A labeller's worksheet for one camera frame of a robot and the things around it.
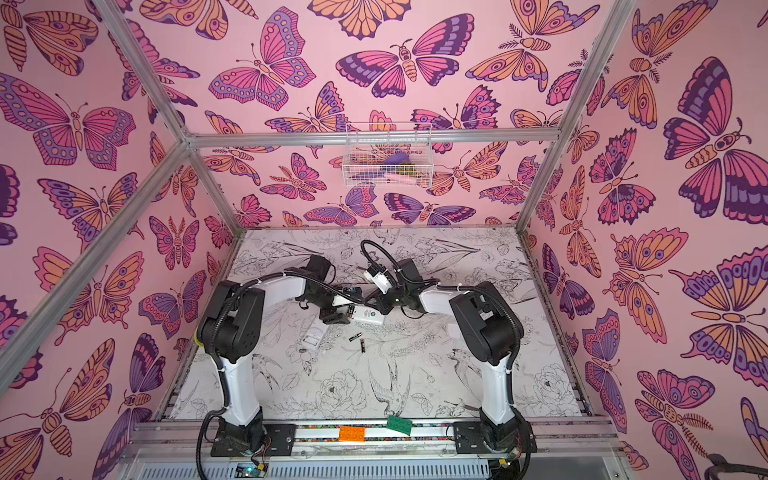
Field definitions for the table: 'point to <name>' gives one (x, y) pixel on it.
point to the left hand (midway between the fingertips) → (348, 305)
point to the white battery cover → (454, 331)
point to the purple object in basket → (396, 159)
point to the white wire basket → (387, 154)
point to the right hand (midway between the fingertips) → (368, 297)
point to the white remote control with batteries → (315, 335)
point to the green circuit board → (249, 470)
